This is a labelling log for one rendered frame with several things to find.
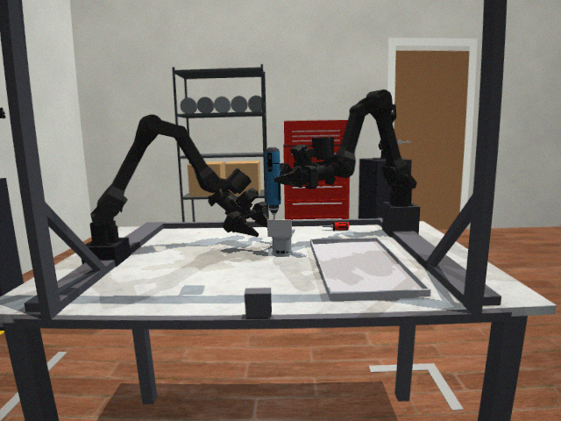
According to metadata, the red screwdriver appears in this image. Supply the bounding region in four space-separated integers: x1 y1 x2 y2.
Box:
324 222 349 231

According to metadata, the blue electric screwdriver barrel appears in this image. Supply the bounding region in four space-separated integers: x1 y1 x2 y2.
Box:
266 147 281 219

